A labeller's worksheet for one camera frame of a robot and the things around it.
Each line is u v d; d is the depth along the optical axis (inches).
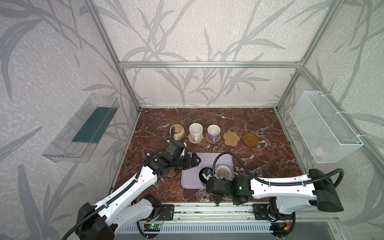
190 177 32.9
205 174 26.1
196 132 39.8
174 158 23.0
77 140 24.8
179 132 38.2
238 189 19.9
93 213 15.1
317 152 28.5
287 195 18.2
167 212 29.0
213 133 40.1
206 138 40.1
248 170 34.9
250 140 40.1
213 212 29.7
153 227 28.1
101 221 15.0
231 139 40.2
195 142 39.0
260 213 28.8
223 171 31.5
